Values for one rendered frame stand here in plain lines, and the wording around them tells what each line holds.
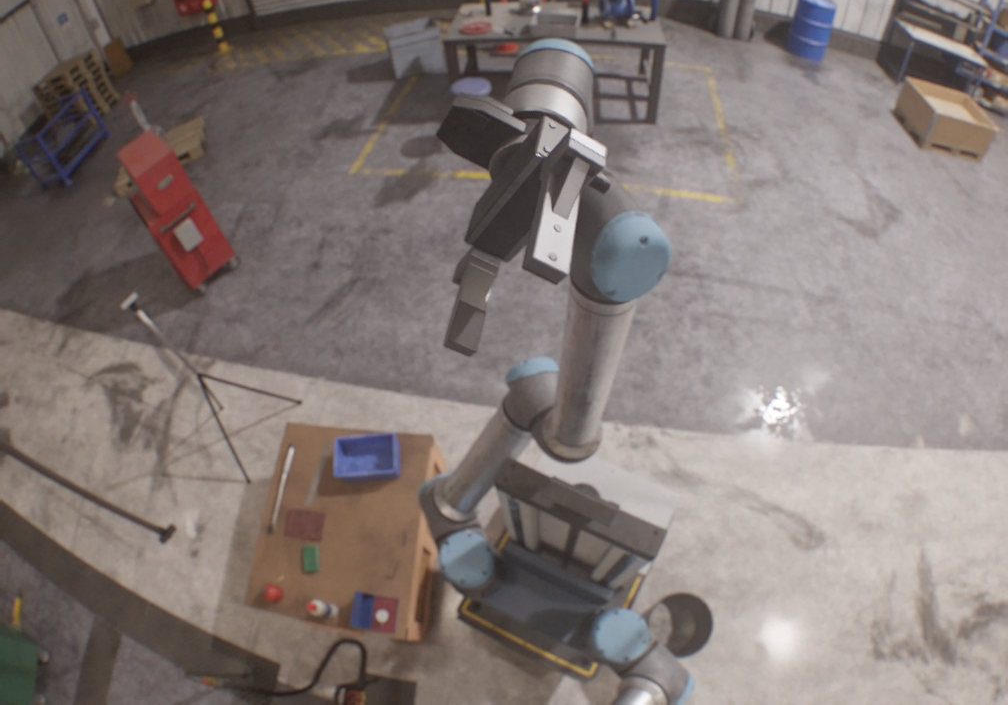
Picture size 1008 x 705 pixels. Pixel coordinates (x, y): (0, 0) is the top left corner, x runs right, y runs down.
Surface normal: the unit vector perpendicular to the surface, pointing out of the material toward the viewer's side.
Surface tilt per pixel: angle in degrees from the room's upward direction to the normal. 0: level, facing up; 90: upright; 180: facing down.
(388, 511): 0
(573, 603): 0
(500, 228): 93
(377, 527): 0
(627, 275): 85
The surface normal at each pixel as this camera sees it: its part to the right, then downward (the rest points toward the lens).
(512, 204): -0.18, 0.84
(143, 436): -0.07, -0.57
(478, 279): 0.46, -0.39
